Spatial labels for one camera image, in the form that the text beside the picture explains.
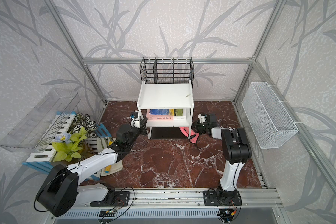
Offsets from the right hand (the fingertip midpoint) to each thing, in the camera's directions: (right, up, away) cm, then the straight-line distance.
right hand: (187, 124), depth 97 cm
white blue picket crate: (-68, -11, -35) cm, 77 cm away
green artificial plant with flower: (-64, -8, -27) cm, 70 cm away
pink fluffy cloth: (-2, -4, -2) cm, 5 cm away
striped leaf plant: (-61, +4, -20) cm, 65 cm away
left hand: (-26, +5, -14) cm, 30 cm away
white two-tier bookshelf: (-13, +13, -25) cm, 31 cm away
